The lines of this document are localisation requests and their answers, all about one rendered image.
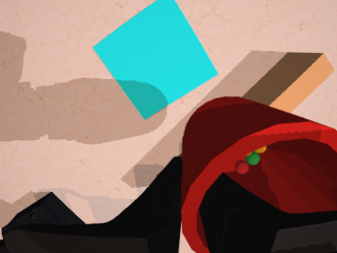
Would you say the red cup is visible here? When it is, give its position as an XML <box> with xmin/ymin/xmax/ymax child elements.
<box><xmin>181</xmin><ymin>96</ymin><xmax>337</xmax><ymax>253</ymax></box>

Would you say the red marble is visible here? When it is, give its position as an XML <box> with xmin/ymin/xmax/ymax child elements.
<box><xmin>235</xmin><ymin>160</ymin><xmax>249</xmax><ymax>174</ymax></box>

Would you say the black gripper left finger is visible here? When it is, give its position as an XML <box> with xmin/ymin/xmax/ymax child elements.
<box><xmin>4</xmin><ymin>156</ymin><xmax>183</xmax><ymax>253</ymax></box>

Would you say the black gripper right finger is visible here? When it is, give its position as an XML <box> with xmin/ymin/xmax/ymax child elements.
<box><xmin>199</xmin><ymin>172</ymin><xmax>337</xmax><ymax>253</ymax></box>

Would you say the green marble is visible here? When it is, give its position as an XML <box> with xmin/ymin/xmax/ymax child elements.
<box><xmin>246</xmin><ymin>151</ymin><xmax>260</xmax><ymax>165</ymax></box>

